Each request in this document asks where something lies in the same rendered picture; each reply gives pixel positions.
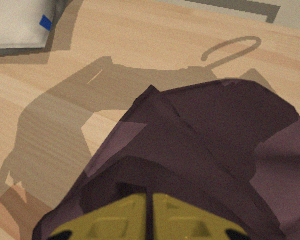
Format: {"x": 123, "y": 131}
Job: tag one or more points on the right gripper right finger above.
{"x": 172, "y": 217}

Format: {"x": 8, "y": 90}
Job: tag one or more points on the maroon pillowcase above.
{"x": 230, "y": 147}

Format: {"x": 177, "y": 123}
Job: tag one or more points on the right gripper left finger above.
{"x": 124, "y": 219}

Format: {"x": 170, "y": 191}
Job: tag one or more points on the cream pillow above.
{"x": 26, "y": 24}

